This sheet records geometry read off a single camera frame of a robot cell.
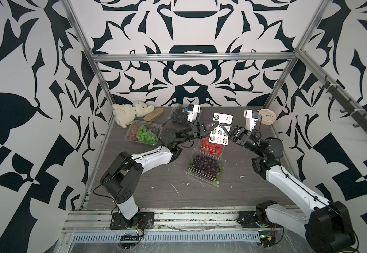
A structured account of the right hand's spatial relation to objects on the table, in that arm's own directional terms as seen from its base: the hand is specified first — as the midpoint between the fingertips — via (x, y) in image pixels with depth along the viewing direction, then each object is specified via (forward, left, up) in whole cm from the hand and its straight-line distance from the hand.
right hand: (221, 128), depth 60 cm
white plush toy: (+34, +53, -29) cm, 69 cm away
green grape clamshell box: (+21, +39, -30) cm, 54 cm away
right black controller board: (-32, -22, -39) cm, 55 cm away
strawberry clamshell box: (+10, -1, -32) cm, 33 cm away
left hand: (+1, +2, +2) cm, 3 cm away
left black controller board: (-31, +42, -41) cm, 66 cm away
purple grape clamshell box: (-1, +3, -32) cm, 33 cm away
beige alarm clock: (+37, -44, -37) cm, 68 cm away
